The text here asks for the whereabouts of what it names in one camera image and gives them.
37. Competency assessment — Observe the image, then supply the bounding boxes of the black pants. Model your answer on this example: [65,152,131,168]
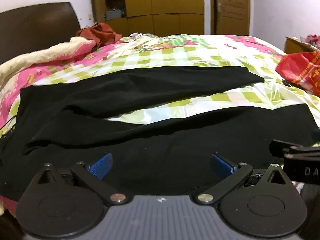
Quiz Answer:
[1,66,317,201]

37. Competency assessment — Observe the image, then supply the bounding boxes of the red plastic bag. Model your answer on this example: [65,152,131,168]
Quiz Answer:
[276,50,320,96]

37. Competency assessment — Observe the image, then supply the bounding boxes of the wooden bedside table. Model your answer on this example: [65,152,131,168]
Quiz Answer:
[284,37,318,54]

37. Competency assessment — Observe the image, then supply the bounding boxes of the pink floral cream quilt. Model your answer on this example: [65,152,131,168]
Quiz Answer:
[0,36,121,131]

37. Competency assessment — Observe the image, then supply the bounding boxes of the green checkered bed sheet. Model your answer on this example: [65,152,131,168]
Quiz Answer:
[0,34,320,138]

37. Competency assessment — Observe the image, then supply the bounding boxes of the rust red garment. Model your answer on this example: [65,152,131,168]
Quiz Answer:
[76,22,122,50]

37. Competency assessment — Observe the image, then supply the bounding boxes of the dark brown headboard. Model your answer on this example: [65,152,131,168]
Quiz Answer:
[0,2,80,63]

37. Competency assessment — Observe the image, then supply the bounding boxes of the brown wooden door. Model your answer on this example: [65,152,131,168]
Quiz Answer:
[212,0,250,36]

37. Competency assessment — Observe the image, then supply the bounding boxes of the brown wooden wardrobe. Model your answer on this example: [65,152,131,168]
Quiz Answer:
[92,0,207,36]

